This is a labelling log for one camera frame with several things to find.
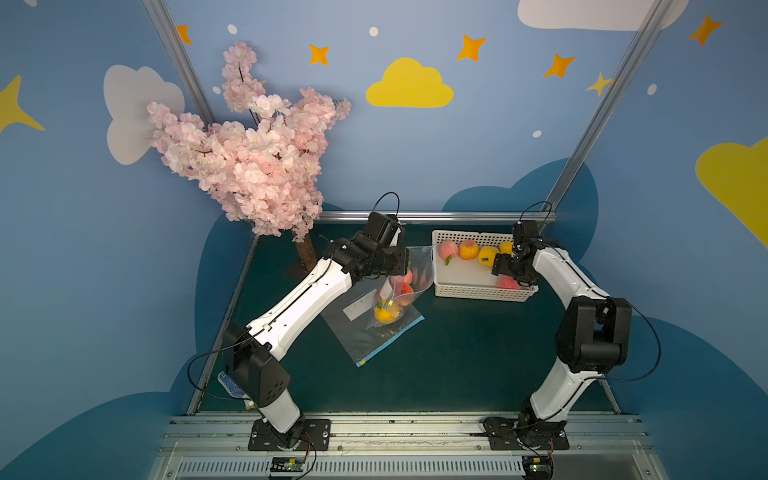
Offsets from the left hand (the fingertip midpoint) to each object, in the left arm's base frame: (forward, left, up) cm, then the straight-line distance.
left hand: (406, 257), depth 78 cm
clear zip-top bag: (-3, +17, -27) cm, 32 cm away
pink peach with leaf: (+5, -2, -18) cm, 19 cm away
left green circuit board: (-44, +28, -28) cm, 59 cm away
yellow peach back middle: (+19, -31, -22) cm, 43 cm away
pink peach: (+22, -17, -22) cm, 35 cm away
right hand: (+8, -36, -15) cm, 40 cm away
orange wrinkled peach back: (+22, -25, -21) cm, 39 cm away
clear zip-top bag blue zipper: (-5, +2, -11) cm, 12 cm away
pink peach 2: (+7, -35, -21) cm, 42 cm away
